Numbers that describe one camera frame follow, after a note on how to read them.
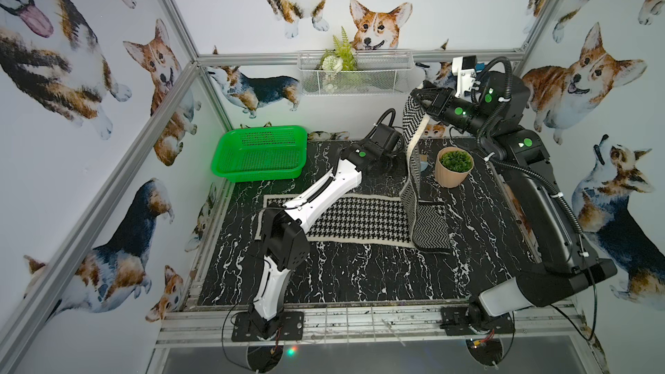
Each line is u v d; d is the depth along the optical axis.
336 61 0.82
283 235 0.48
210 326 0.75
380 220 0.95
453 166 0.99
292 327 0.74
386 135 0.62
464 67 0.54
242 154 1.16
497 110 0.44
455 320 0.73
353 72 0.85
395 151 0.66
